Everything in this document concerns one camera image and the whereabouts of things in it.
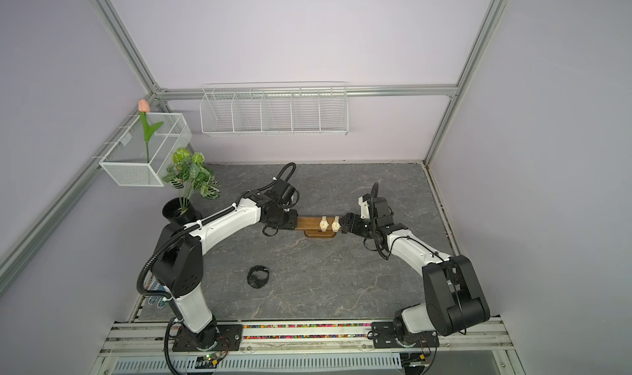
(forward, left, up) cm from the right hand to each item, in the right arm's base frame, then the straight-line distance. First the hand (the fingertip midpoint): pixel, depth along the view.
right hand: (345, 221), depth 90 cm
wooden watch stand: (-2, +13, 0) cm, 13 cm away
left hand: (-2, +19, +1) cm, 19 cm away
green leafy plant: (+7, +52, +20) cm, 56 cm away
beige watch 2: (-2, +4, 0) cm, 4 cm away
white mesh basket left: (+16, +71, +20) cm, 76 cm away
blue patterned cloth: (-33, +43, +22) cm, 58 cm away
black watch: (-18, +31, -7) cm, 36 cm away
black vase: (0, +61, +8) cm, 61 cm away
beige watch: (-1, +8, 0) cm, 8 cm away
